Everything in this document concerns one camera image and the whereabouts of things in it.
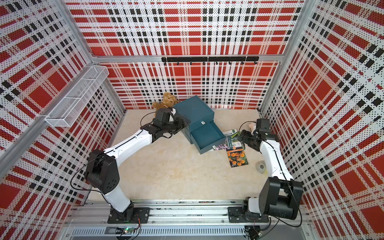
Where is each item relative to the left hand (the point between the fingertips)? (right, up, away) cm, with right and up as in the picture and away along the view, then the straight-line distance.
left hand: (189, 123), depth 86 cm
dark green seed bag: (+29, -12, +15) cm, 35 cm away
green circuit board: (-28, -51, -17) cm, 60 cm away
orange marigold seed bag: (+30, -22, +7) cm, 38 cm away
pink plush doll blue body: (+43, -2, +18) cm, 47 cm away
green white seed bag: (+26, -6, +20) cm, 34 cm away
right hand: (+33, -9, -1) cm, 34 cm away
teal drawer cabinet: (+8, -5, +7) cm, 12 cm away
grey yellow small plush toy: (+42, -25, 0) cm, 49 cm away
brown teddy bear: (-17, +18, +25) cm, 35 cm away
